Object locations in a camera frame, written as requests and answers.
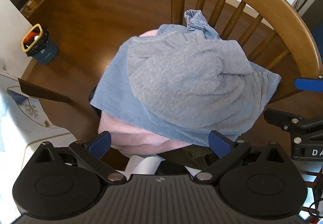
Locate dark olive garment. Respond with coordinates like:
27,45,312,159
156,146,213,169

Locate white cloth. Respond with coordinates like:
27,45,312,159
125,155,162,175

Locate dark wooden board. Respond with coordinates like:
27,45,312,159
18,77,70,104

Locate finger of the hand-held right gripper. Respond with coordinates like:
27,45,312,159
264,108,323,139
294,77,323,91

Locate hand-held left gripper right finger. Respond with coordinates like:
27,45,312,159
193,130,287,185

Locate blue shirt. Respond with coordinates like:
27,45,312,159
90,24,282,146

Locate teal trash bin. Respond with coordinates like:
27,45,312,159
21,24,60,66

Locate denim garment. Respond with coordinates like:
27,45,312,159
184,9,222,40

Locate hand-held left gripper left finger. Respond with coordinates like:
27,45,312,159
34,131,127,185

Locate grey long-sleeve shirt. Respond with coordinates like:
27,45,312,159
127,34,253,139

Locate pink garment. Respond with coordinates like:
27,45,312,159
97,30,210,157

